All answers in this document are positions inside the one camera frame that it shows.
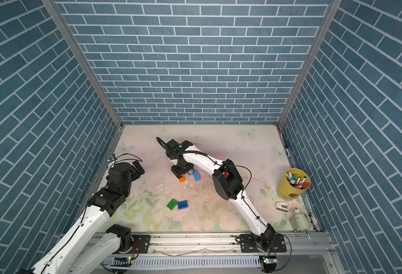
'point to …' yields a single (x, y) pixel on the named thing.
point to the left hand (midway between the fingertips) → (135, 165)
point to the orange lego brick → (182, 178)
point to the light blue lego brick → (196, 175)
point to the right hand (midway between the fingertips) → (182, 174)
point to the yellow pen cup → (294, 182)
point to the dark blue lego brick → (183, 204)
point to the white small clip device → (282, 206)
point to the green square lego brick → (172, 204)
